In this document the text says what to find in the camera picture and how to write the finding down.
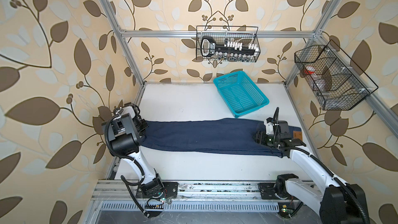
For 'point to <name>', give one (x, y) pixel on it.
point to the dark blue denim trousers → (232, 136)
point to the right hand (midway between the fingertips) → (258, 138)
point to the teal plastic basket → (242, 95)
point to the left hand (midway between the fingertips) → (143, 131)
